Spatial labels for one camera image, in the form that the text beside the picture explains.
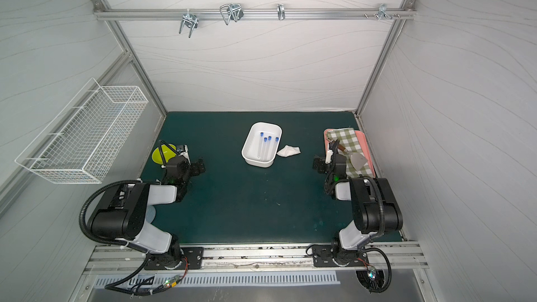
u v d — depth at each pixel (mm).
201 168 883
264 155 1013
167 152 1015
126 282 584
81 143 678
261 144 1057
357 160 991
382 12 763
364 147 1051
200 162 879
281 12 781
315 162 876
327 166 840
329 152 840
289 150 1015
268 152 1038
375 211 451
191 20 789
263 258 749
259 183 931
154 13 762
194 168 861
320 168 861
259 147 1047
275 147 1043
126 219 446
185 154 841
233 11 766
